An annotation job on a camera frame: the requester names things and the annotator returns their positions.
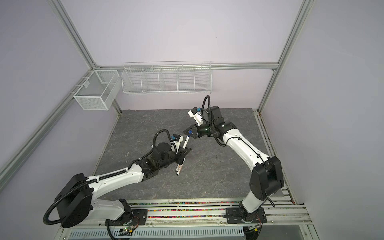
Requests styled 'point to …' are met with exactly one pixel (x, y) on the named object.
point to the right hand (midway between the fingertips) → (185, 135)
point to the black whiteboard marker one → (178, 169)
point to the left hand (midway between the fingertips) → (188, 150)
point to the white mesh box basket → (99, 91)
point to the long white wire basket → (167, 77)
